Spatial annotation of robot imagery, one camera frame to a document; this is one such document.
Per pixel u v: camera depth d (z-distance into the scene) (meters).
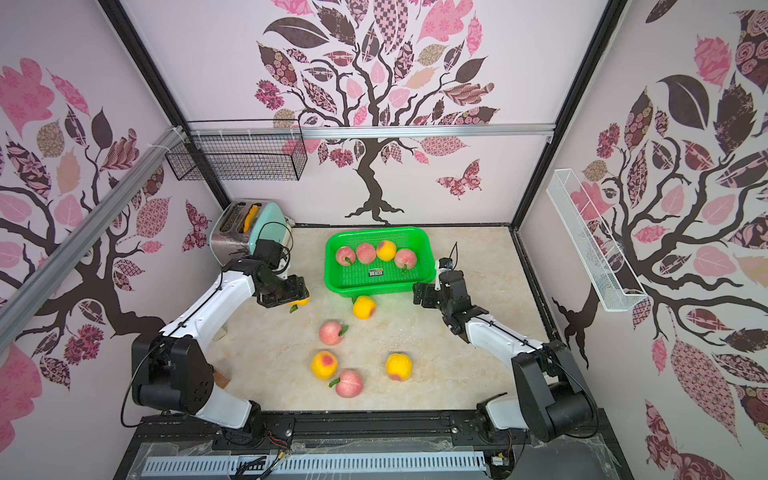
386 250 1.05
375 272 1.06
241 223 0.98
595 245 0.71
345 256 1.03
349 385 0.76
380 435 0.75
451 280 0.68
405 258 1.03
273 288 0.72
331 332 0.85
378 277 1.04
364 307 0.92
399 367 0.78
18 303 0.50
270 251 0.70
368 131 0.95
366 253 1.03
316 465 0.70
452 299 0.68
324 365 0.79
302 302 0.83
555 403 0.42
